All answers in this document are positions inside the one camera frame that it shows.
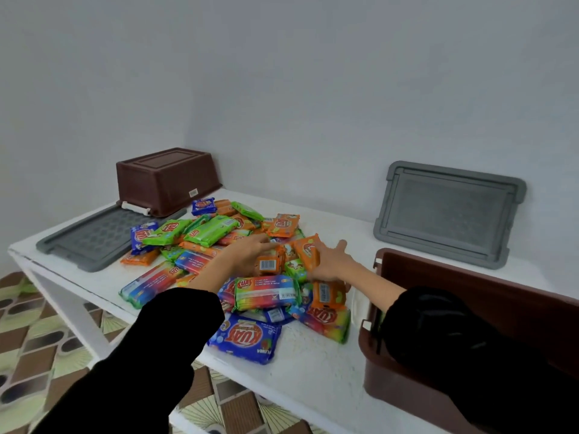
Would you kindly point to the person's right hand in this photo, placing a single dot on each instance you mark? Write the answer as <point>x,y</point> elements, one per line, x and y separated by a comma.
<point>334,266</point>

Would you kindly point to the person's left hand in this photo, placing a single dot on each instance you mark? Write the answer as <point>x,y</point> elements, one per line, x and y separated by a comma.
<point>242,257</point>

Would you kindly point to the orange snack packet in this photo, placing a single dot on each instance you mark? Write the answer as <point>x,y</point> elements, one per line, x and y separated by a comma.
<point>270,265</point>
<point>306,250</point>

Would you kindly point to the pile of colourful soap packets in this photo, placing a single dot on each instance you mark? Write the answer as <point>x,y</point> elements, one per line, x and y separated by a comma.
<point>208,230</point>

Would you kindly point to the blue snack packet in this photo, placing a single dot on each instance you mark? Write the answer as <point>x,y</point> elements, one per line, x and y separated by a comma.
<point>244,336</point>
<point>273,315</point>

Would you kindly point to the brown storage box with sticker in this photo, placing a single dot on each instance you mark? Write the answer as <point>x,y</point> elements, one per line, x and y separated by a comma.
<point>167,180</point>

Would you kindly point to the grey plastic lid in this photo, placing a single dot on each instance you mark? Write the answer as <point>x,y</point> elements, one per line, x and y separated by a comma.
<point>90,239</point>
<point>448,212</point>

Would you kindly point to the brown plastic box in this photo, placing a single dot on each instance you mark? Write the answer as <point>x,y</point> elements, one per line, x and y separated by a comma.
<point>511,302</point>

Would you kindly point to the person's right forearm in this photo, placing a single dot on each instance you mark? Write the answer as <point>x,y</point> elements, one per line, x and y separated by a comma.
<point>375,286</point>

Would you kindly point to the person's left forearm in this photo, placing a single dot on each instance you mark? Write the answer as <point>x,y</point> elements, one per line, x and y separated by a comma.
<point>210,275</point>

